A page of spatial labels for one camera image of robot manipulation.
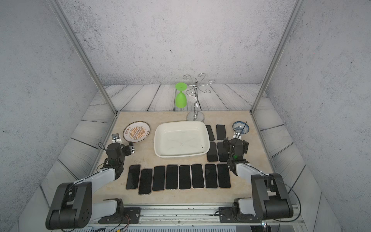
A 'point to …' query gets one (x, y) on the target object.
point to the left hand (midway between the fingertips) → (125, 142)
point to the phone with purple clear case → (133, 181)
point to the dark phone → (212, 154)
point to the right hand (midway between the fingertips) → (237, 138)
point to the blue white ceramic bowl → (240, 127)
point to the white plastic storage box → (175, 138)
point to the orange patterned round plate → (136, 131)
